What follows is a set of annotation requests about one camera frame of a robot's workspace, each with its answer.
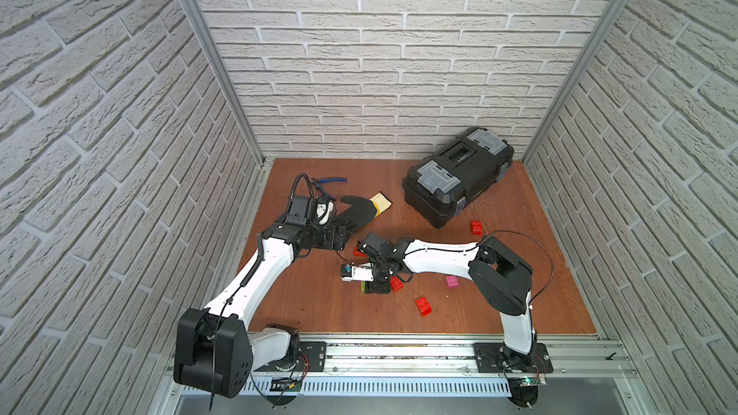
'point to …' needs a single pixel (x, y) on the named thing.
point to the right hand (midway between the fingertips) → (371, 280)
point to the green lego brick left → (363, 286)
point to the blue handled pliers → (318, 182)
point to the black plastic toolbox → (439, 186)
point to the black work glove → (361, 212)
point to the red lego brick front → (424, 305)
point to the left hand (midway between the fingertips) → (337, 230)
